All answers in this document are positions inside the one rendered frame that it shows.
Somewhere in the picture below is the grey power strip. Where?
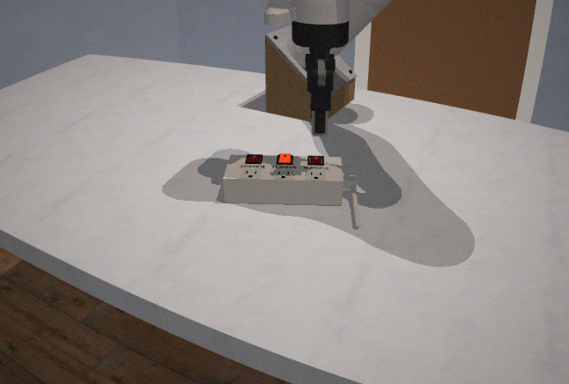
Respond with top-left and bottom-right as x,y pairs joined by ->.
223,153 -> 360,228

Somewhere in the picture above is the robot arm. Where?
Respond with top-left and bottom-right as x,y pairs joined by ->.
264,0 -> 392,68

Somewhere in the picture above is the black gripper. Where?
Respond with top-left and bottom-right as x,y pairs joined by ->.
292,21 -> 349,137

